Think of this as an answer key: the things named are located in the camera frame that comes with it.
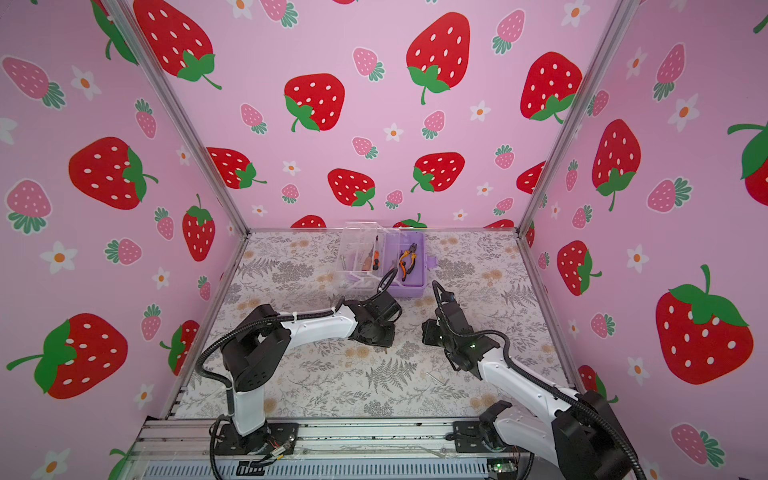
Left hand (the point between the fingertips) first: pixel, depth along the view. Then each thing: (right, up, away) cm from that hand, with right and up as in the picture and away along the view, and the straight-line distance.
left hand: (392, 340), depth 90 cm
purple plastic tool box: (+5, +24, +19) cm, 31 cm away
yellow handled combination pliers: (+7, +29, +24) cm, 38 cm away
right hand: (+9, +6, -5) cm, 12 cm away
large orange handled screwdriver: (-9, +24, +9) cm, 27 cm away
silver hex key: (+13, -9, -7) cm, 17 cm away
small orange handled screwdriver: (-6, +25, +10) cm, 27 cm away
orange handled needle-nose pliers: (+3, +24, +17) cm, 30 cm away
